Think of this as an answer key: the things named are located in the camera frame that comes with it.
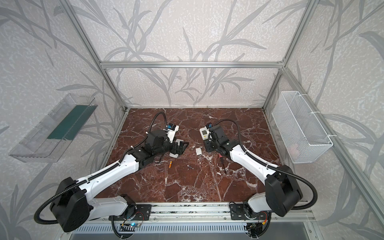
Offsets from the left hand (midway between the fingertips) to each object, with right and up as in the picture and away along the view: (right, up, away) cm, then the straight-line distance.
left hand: (184, 136), depth 80 cm
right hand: (+13, -1, +7) cm, 15 cm away
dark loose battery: (+3, -19, +9) cm, 21 cm away
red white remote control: (-8, -13, +13) cm, 20 cm away
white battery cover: (+8, -11, +16) cm, 21 cm away
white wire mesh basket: (+52, +2, -19) cm, 56 cm away
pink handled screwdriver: (+22, -14, +12) cm, 28 cm away
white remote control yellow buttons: (+11, +1, +5) cm, 13 cm away
